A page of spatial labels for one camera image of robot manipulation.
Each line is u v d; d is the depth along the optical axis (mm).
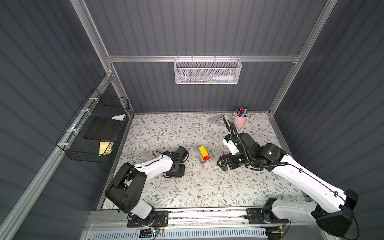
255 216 735
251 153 515
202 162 926
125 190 439
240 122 1090
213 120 1139
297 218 532
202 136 1059
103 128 737
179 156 721
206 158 832
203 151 842
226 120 1116
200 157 846
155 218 723
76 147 644
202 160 855
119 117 829
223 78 876
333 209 391
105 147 608
